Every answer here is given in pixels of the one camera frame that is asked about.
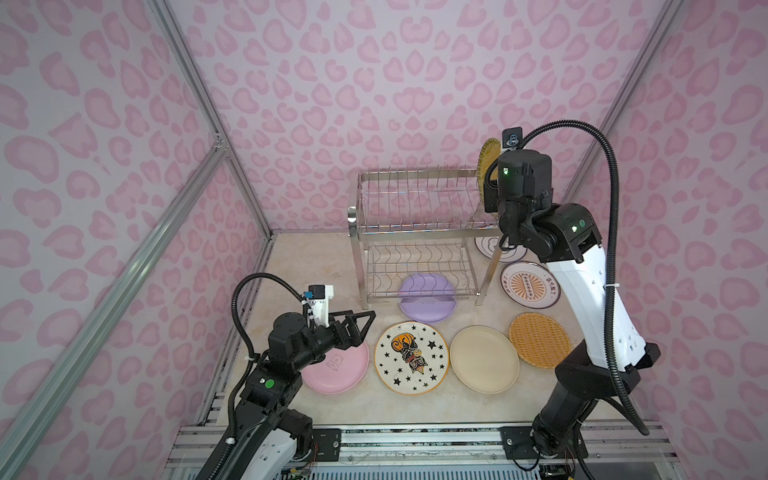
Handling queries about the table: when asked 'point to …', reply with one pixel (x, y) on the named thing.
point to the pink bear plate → (341, 370)
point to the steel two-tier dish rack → (422, 233)
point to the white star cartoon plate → (411, 358)
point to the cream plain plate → (484, 359)
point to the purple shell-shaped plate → (426, 297)
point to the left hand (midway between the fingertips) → (365, 311)
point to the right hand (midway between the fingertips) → (510, 171)
